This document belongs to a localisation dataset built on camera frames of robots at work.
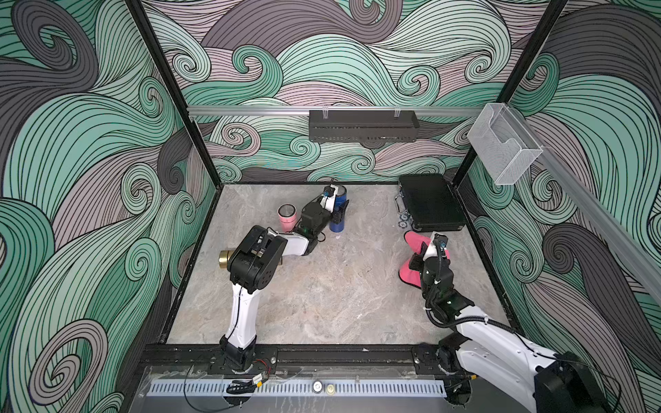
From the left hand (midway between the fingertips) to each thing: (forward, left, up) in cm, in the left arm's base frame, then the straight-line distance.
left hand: (340, 194), depth 94 cm
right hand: (-20, -26, -2) cm, 33 cm away
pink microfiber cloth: (-27, -22, -9) cm, 36 cm away
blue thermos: (-5, 0, +2) cm, 6 cm away
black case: (+13, -44, -20) cm, 50 cm away
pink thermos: (-12, +18, +3) cm, 22 cm away
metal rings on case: (+6, -28, -17) cm, 33 cm away
